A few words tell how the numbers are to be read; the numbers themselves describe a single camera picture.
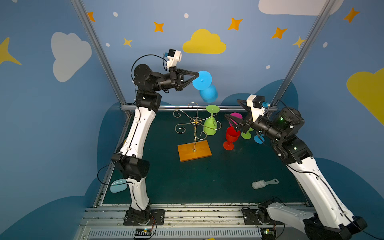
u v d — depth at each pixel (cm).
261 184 84
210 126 80
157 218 73
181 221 73
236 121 51
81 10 70
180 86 54
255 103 45
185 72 54
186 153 96
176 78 53
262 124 50
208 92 62
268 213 63
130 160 47
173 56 54
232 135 88
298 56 88
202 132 89
